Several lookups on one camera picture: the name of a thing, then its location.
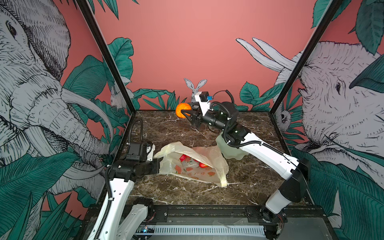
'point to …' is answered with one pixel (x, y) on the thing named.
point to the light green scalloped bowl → (228, 151)
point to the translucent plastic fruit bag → (204, 163)
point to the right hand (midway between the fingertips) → (184, 106)
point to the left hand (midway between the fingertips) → (159, 163)
